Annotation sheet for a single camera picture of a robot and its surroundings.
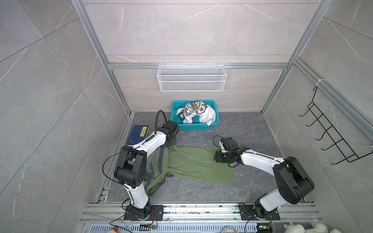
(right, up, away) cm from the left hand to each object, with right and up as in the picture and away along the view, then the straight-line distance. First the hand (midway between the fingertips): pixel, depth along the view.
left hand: (171, 140), depth 94 cm
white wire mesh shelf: (+14, +43, +7) cm, 46 cm away
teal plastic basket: (+2, +27, +20) cm, 33 cm away
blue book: (-25, +3, +9) cm, 27 cm away
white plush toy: (+73, -38, -28) cm, 87 cm away
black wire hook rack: (+78, -1, -34) cm, 85 cm away
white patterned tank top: (+25, +19, +13) cm, 34 cm away
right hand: (+31, -11, -2) cm, 33 cm away
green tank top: (+10, -15, -4) cm, 19 cm away
